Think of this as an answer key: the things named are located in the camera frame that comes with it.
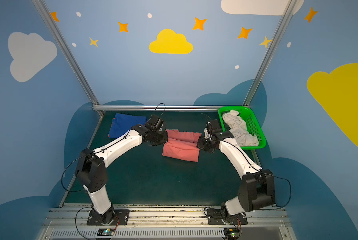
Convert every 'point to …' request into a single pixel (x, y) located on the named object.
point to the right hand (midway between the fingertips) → (200, 144)
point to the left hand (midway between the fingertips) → (169, 139)
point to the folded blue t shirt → (122, 123)
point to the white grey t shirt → (238, 128)
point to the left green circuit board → (105, 232)
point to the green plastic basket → (251, 121)
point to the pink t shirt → (182, 145)
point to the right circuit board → (232, 233)
